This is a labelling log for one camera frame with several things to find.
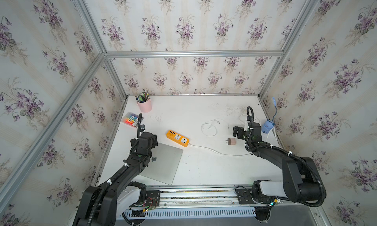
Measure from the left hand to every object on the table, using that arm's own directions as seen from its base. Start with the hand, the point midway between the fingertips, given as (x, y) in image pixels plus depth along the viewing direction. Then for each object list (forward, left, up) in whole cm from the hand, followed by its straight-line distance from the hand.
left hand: (145, 137), depth 86 cm
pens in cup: (+31, +6, +3) cm, 32 cm away
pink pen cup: (+27, +5, -3) cm, 28 cm away
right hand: (+7, -62, -1) cm, 62 cm away
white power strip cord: (-6, -44, -7) cm, 45 cm away
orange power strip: (+3, -19, -6) cm, 20 cm away
